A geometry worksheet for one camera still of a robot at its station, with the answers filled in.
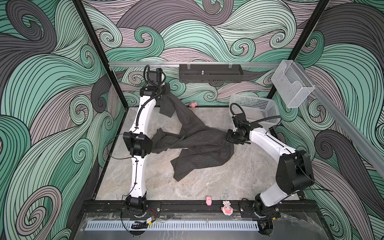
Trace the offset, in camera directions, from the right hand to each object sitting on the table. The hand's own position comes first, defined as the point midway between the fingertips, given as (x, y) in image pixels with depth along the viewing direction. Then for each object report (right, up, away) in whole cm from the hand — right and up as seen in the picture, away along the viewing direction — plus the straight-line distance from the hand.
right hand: (228, 138), depth 90 cm
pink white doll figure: (-6, -32, -18) cm, 37 cm away
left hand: (-38, +34, +1) cm, 51 cm away
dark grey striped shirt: (-14, -6, +3) cm, 16 cm away
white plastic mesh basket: (+37, +18, +28) cm, 50 cm away
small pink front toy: (-14, -30, -15) cm, 36 cm away
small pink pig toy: (-21, +23, +29) cm, 42 cm away
